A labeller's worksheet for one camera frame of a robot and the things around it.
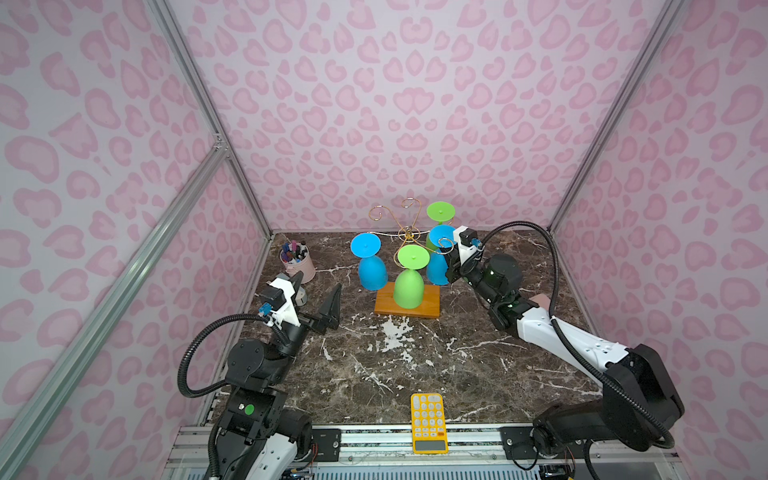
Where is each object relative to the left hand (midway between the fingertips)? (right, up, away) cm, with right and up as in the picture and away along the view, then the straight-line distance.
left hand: (319, 276), depth 59 cm
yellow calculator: (+23, -38, +16) cm, 47 cm away
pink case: (+64, -11, +40) cm, 76 cm away
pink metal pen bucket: (-17, +4, +36) cm, 40 cm away
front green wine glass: (+18, -3, +14) cm, 24 cm away
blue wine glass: (+9, 0, +20) cm, 22 cm away
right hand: (+28, +8, +17) cm, 33 cm away
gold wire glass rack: (+19, +10, +17) cm, 27 cm away
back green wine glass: (+27, +15, +19) cm, 36 cm away
